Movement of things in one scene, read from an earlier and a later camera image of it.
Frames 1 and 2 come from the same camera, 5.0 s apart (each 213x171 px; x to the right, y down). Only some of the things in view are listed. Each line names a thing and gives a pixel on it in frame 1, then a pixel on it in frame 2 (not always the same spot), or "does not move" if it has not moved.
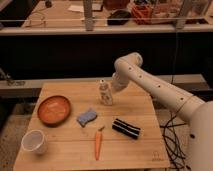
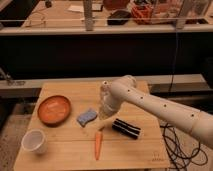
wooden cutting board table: (92, 125) does not move
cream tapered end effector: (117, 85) → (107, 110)
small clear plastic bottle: (105, 93) does not move
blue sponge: (87, 117) does not move
